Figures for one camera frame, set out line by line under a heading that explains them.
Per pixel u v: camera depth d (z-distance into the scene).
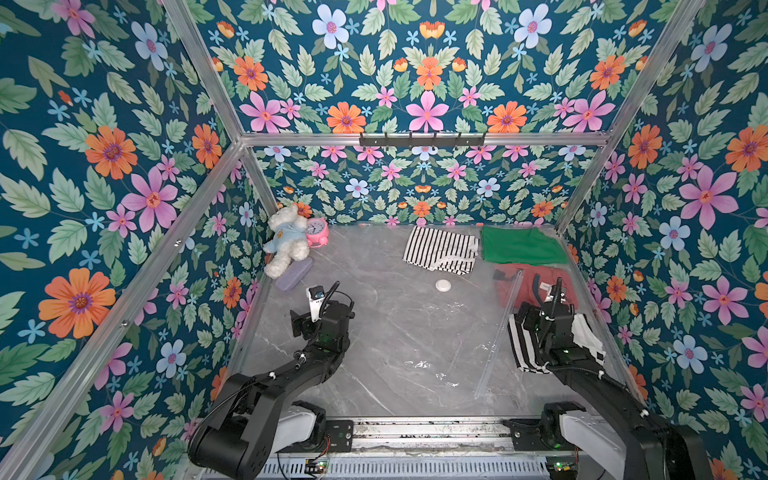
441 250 1.11
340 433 0.74
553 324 0.64
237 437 0.41
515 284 0.99
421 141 0.93
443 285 1.01
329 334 0.67
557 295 0.72
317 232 1.15
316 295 0.74
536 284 1.01
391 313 0.96
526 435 0.73
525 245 1.11
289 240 1.06
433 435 0.75
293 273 1.04
